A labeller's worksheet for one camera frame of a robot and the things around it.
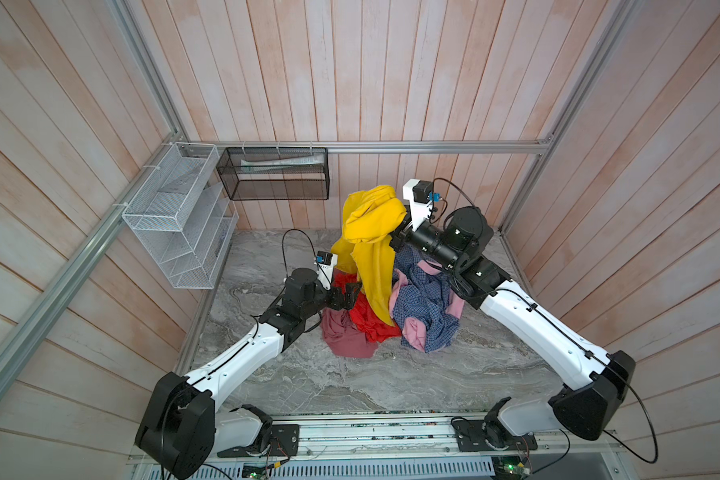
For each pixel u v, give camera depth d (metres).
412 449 0.73
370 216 0.54
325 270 0.71
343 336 0.86
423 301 0.84
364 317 0.85
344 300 0.72
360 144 0.97
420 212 0.53
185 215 0.73
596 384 0.40
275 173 1.04
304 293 0.62
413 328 0.85
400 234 0.54
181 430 0.40
